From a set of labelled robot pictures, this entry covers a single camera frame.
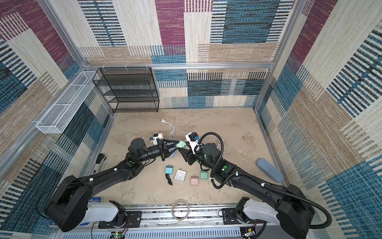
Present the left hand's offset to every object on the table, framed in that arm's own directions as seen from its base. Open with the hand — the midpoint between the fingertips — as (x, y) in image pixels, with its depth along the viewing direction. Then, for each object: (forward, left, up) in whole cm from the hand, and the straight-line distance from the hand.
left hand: (179, 144), depth 73 cm
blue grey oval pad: (-5, -50, -22) cm, 55 cm away
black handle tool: (+4, +49, -19) cm, 52 cm away
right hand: (+1, -2, -3) cm, 4 cm away
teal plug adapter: (-3, +7, -22) cm, 23 cm away
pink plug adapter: (-9, -7, -22) cm, 25 cm away
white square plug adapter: (-7, +1, -22) cm, 23 cm away
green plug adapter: (-6, -13, -22) cm, 26 cm away
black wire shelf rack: (+53, +40, -6) cm, 66 cm away
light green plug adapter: (0, -1, 0) cm, 1 cm away
